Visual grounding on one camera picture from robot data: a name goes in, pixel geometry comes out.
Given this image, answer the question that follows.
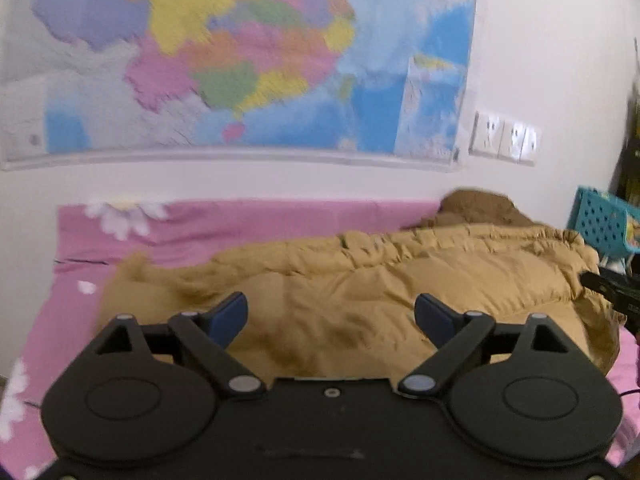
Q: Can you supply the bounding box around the teal plastic basket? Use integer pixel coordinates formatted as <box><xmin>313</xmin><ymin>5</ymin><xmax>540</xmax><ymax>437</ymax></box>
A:
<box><xmin>567</xmin><ymin>186</ymin><xmax>640</xmax><ymax>272</ymax></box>

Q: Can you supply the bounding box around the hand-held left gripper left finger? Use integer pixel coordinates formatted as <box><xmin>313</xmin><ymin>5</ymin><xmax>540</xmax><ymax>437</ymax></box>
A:
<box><xmin>93</xmin><ymin>291</ymin><xmax>267</xmax><ymax>401</ymax></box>

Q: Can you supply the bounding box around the white wall socket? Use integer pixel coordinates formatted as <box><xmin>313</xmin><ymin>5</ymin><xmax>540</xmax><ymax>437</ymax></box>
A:
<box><xmin>521</xmin><ymin>126</ymin><xmax>544</xmax><ymax>166</ymax></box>
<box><xmin>469</xmin><ymin>110</ymin><xmax>504</xmax><ymax>158</ymax></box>
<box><xmin>500</xmin><ymin>119</ymin><xmax>527</xmax><ymax>162</ymax></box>

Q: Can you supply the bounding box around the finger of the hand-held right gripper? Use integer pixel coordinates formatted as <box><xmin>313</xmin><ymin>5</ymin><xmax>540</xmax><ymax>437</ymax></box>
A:
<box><xmin>580</xmin><ymin>267</ymin><xmax>640</xmax><ymax>335</ymax></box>

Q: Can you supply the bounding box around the colourful wall map poster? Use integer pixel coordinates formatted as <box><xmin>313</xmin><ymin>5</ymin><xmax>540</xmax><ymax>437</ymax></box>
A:
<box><xmin>0</xmin><ymin>0</ymin><xmax>481</xmax><ymax>174</ymax></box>

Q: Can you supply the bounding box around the pink floral bedsheet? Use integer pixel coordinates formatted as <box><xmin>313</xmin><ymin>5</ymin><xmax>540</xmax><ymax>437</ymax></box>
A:
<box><xmin>0</xmin><ymin>199</ymin><xmax>640</xmax><ymax>480</ymax></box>

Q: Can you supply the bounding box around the tan down jacket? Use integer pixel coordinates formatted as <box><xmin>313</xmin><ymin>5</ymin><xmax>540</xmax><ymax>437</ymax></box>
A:
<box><xmin>97</xmin><ymin>189</ymin><xmax>624</xmax><ymax>379</ymax></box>

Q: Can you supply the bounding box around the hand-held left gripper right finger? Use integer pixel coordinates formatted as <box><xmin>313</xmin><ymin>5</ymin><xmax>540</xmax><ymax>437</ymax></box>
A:
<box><xmin>398</xmin><ymin>293</ymin><xmax>571</xmax><ymax>400</ymax></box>

